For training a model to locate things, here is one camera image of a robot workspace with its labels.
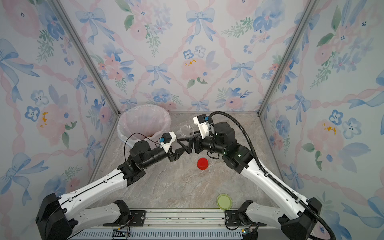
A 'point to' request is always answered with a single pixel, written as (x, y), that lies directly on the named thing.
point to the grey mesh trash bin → (124, 137)
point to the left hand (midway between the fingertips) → (184, 139)
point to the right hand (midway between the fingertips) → (185, 136)
